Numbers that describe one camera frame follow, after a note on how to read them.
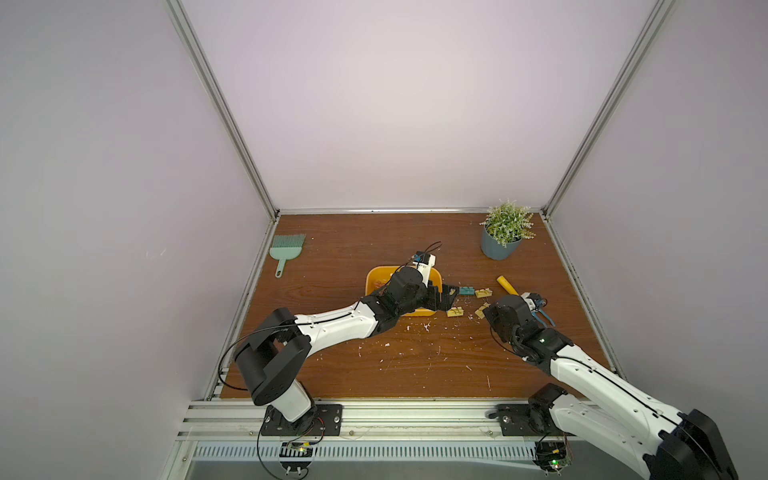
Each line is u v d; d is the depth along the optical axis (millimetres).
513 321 621
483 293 945
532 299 730
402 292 631
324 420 727
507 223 943
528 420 669
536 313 897
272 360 437
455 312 895
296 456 712
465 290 948
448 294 718
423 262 726
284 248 1101
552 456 685
